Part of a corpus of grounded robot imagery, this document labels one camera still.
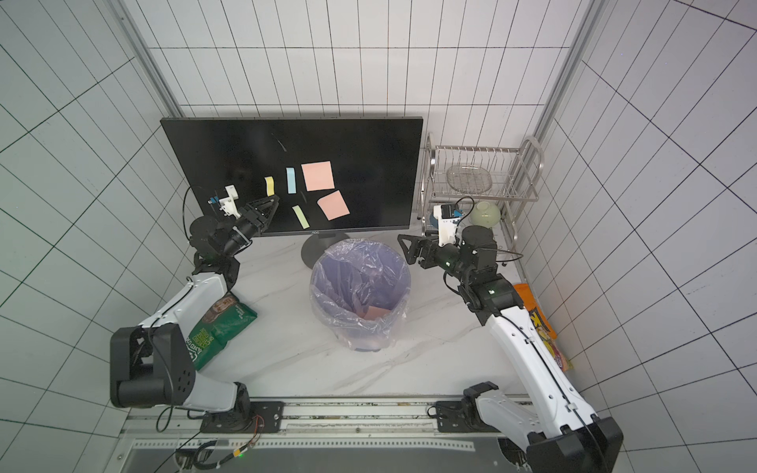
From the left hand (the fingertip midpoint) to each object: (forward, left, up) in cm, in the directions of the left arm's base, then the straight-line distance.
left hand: (279, 202), depth 77 cm
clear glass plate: (+18, -56, -6) cm, 59 cm away
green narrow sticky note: (+1, -4, -7) cm, 8 cm away
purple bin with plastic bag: (-12, -19, -17) cm, 28 cm away
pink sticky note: (+2, -14, -3) cm, 14 cm away
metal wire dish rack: (+21, -67, -7) cm, 71 cm away
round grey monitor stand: (+10, -3, -32) cm, 33 cm away
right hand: (-12, -33, 0) cm, 35 cm away
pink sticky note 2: (-20, -26, -25) cm, 41 cm away
